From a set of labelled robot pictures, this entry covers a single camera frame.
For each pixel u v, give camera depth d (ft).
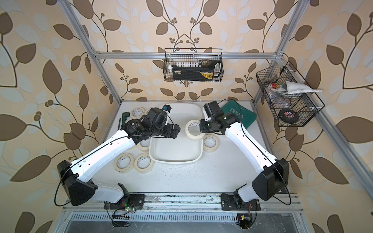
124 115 3.63
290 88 2.07
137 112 3.69
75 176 1.30
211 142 3.16
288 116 2.36
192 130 2.47
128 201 2.24
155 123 1.81
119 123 3.53
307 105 2.14
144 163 2.83
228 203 2.42
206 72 2.72
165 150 3.05
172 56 2.99
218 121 1.76
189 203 2.47
